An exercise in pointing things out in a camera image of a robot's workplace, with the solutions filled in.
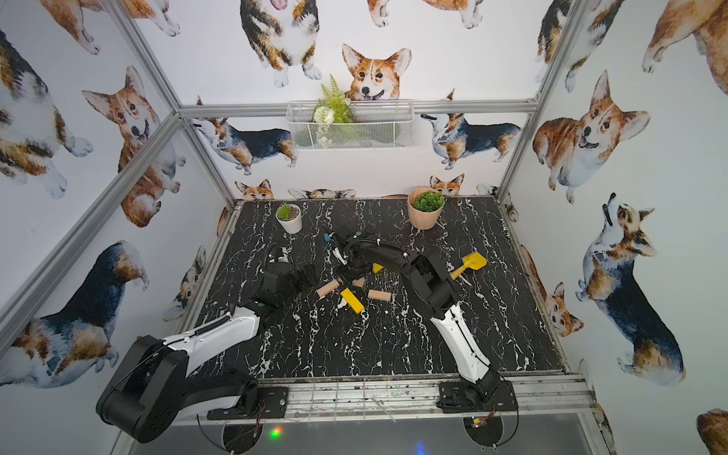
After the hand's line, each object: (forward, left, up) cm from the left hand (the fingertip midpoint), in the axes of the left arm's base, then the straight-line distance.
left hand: (307, 264), depth 89 cm
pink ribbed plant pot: (+20, -40, -4) cm, 45 cm away
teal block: (+19, -3, -11) cm, 22 cm away
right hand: (0, -12, -9) cm, 15 cm away
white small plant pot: (+21, +9, -6) cm, 24 cm away
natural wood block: (-3, -5, -10) cm, 12 cm away
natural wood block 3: (-3, -16, -8) cm, 18 cm away
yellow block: (-8, -14, -10) cm, 19 cm away
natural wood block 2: (-6, -23, -10) cm, 25 cm away
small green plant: (+23, +12, -1) cm, 26 cm away
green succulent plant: (+26, -42, +1) cm, 49 cm away
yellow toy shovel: (+6, -57, -9) cm, 58 cm away
